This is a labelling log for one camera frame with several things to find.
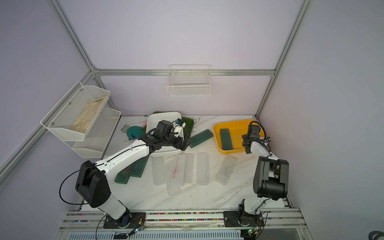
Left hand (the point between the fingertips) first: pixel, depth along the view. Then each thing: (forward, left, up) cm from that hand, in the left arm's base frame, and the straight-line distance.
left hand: (183, 140), depth 84 cm
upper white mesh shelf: (+6, +56, +14) cm, 58 cm away
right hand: (+6, -41, -10) cm, 42 cm away
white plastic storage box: (+27, +25, -11) cm, 39 cm away
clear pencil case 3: (-7, -2, -17) cm, 19 cm away
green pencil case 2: (+16, -10, -18) cm, 26 cm away
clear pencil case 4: (-9, -11, -17) cm, 23 cm away
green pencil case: (+13, -29, -17) cm, 36 cm away
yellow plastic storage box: (+25, -39, -20) cm, 50 cm away
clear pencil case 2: (-22, +6, -18) cm, 29 cm away
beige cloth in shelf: (+2, +51, +13) cm, 53 cm away
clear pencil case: (-10, +16, -17) cm, 26 cm away
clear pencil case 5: (-10, -25, -18) cm, 33 cm away
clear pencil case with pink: (-10, +3, -14) cm, 17 cm away
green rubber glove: (+20, +39, -16) cm, 46 cm away
